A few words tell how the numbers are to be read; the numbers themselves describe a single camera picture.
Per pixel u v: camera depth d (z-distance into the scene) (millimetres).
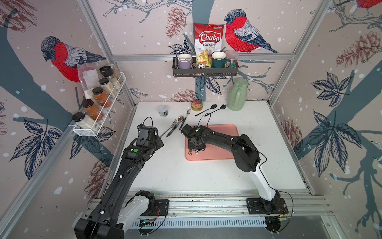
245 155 549
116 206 411
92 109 648
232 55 853
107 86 759
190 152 925
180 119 1097
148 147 560
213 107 1180
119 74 872
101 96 707
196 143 763
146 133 570
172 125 1069
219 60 802
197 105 1148
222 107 1180
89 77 698
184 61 797
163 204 742
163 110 1100
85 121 609
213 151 854
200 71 875
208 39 794
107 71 780
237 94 1007
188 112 1146
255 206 731
